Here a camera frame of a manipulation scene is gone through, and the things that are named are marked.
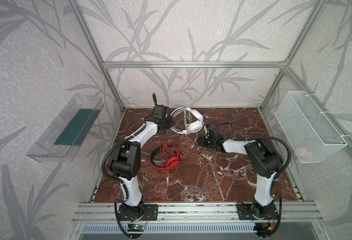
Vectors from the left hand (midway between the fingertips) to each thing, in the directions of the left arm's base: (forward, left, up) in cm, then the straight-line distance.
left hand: (175, 117), depth 95 cm
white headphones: (-9, -12, +8) cm, 17 cm away
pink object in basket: (-27, -64, +7) cm, 70 cm away
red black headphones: (-20, +6, -17) cm, 27 cm away
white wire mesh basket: (-28, -58, +22) cm, 68 cm away
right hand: (-7, -17, -12) cm, 21 cm away
